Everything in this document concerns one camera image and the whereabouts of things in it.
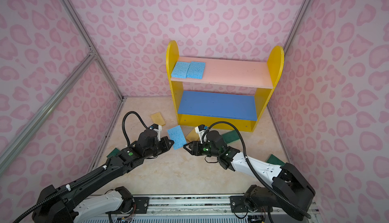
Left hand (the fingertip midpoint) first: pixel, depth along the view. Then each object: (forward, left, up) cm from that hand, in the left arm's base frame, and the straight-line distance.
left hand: (176, 139), depth 78 cm
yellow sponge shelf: (+11, -8, -15) cm, 20 cm away
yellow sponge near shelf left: (+25, +17, -16) cm, 34 cm away
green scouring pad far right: (-6, -53, -15) cm, 56 cm away
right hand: (-4, -5, 0) cm, 7 cm away
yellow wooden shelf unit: (+49, -28, -16) cm, 59 cm away
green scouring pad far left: (0, +39, -15) cm, 42 cm away
